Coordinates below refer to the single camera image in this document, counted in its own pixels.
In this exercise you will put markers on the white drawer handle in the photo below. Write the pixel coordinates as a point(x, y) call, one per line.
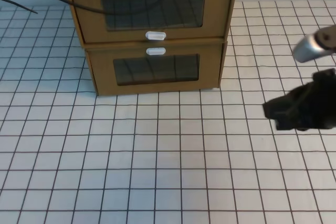
point(155, 51)
point(155, 35)

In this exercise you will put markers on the brown cardboard shoebox drawer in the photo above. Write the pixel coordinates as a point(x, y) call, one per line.
point(130, 20)

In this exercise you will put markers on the white grid tablecloth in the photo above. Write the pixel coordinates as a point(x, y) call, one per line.
point(205, 156)

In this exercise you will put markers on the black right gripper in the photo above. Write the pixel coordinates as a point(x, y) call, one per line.
point(310, 106)

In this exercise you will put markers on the lower brown cardboard shoebox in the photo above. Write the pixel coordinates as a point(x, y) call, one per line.
point(125, 68)

